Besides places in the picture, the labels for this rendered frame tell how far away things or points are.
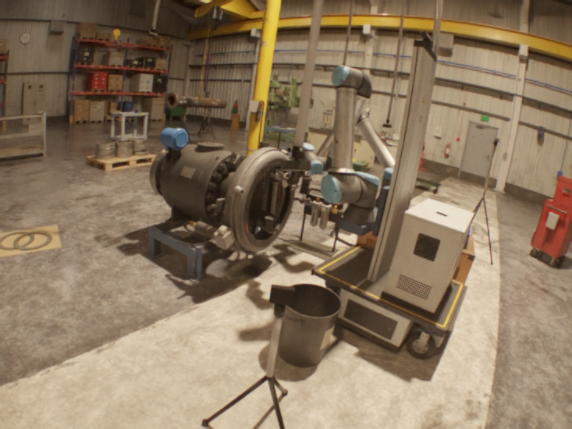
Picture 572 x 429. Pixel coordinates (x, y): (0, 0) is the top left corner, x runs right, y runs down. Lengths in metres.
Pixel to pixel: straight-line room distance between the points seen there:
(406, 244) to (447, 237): 0.23
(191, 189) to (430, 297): 1.71
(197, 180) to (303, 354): 1.35
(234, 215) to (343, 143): 0.79
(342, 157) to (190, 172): 1.15
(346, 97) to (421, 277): 1.03
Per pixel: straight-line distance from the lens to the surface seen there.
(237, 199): 1.92
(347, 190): 1.64
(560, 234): 4.86
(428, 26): 12.77
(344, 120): 1.66
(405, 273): 1.79
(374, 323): 1.91
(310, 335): 1.57
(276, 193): 2.19
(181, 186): 2.37
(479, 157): 12.29
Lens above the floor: 1.25
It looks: 19 degrees down
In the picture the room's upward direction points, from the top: 8 degrees clockwise
